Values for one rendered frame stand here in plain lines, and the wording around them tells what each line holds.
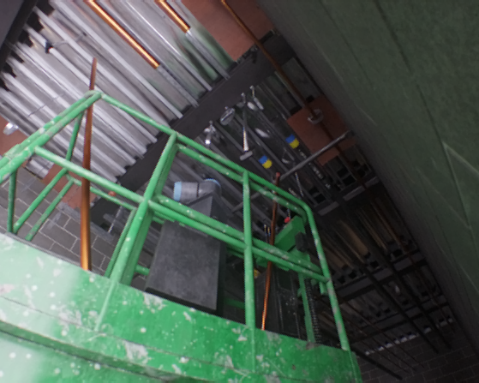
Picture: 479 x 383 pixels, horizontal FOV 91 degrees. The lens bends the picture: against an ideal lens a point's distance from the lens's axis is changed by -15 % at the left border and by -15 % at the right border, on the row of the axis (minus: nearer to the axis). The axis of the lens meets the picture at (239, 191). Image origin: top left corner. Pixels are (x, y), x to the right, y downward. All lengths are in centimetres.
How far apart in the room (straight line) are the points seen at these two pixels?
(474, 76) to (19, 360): 89
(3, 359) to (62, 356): 13
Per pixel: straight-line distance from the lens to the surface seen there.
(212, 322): 91
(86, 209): 110
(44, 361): 82
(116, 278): 84
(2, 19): 303
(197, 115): 251
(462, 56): 23
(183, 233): 116
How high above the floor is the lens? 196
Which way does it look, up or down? 53 degrees up
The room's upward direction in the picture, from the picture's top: straight up
